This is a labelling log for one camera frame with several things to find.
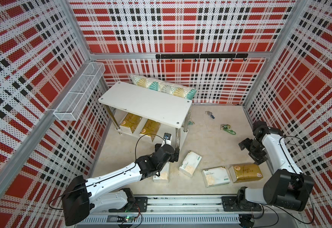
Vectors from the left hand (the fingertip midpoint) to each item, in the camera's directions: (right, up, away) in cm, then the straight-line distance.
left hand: (173, 146), depth 80 cm
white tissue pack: (-5, -16, -1) cm, 16 cm away
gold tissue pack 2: (-15, +9, +10) cm, 20 cm away
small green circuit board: (-23, -34, -10) cm, 42 cm away
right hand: (+43, -4, -1) cm, 43 cm away
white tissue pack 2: (+10, -11, +3) cm, 15 cm away
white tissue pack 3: (+24, -17, -1) cm, 29 cm away
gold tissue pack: (-28, +14, +15) cm, 35 cm away
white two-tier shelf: (-11, +18, -10) cm, 23 cm away
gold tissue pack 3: (+40, -14, -3) cm, 42 cm away
